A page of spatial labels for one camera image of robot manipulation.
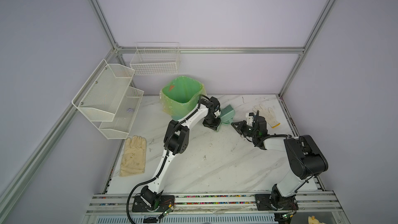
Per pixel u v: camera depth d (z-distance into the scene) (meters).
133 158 0.88
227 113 1.01
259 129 0.75
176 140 0.63
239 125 0.86
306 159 0.48
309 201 0.76
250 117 0.88
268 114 1.10
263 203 0.73
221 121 0.97
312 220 0.66
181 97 1.07
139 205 0.73
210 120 0.87
